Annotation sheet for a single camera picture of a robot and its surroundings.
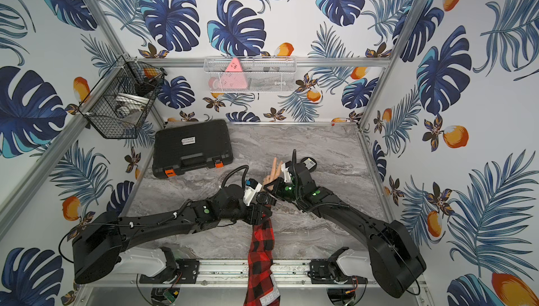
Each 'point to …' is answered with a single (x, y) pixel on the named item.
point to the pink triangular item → (233, 78)
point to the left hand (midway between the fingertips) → (268, 210)
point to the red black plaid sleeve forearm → (262, 287)
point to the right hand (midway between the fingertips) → (265, 186)
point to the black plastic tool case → (189, 147)
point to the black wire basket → (118, 106)
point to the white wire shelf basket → (251, 74)
